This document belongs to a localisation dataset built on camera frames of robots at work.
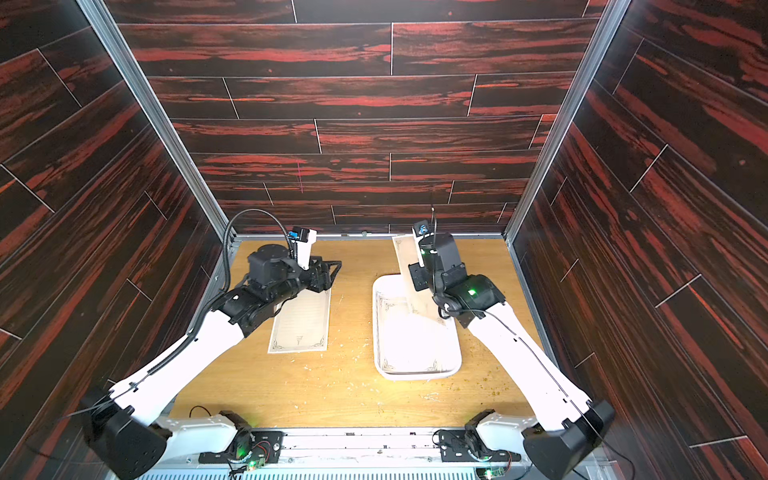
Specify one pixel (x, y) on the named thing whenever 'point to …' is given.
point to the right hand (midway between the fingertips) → (434, 256)
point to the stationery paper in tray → (411, 343)
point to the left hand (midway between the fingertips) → (334, 262)
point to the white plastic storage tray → (393, 284)
